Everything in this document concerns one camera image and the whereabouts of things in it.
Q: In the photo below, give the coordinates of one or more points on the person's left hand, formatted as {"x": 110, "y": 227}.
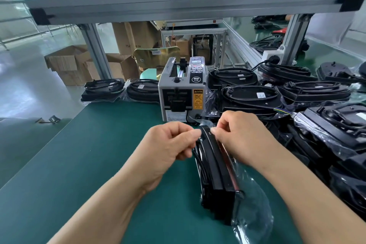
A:
{"x": 160, "y": 152}

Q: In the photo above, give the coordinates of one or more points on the person's right hand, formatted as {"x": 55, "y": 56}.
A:
{"x": 246, "y": 135}

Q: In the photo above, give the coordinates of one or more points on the group of bagged black lamps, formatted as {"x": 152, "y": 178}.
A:
{"x": 297, "y": 109}

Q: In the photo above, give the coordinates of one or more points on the bagged black lamp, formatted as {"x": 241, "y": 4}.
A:
{"x": 84, "y": 98}

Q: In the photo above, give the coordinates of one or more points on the unbagged black lamps with cables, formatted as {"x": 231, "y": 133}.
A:
{"x": 340, "y": 72}

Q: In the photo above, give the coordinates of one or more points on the person's right forearm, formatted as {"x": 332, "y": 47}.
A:
{"x": 320, "y": 201}

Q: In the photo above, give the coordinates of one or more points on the person's left forearm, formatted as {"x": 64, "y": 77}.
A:
{"x": 97, "y": 212}

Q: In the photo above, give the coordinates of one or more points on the grey tape dispenser machine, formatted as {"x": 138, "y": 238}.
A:
{"x": 180, "y": 89}

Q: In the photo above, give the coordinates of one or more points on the green round stool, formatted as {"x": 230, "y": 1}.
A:
{"x": 150, "y": 74}

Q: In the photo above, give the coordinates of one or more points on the white power socket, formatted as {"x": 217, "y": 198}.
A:
{"x": 272, "y": 58}

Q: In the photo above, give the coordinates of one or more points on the grey metal shelf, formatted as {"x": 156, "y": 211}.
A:
{"x": 200, "y": 2}

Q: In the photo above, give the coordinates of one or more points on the window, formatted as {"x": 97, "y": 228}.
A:
{"x": 20, "y": 1}

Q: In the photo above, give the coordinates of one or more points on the metal floor bracket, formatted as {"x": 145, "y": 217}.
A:
{"x": 52, "y": 119}

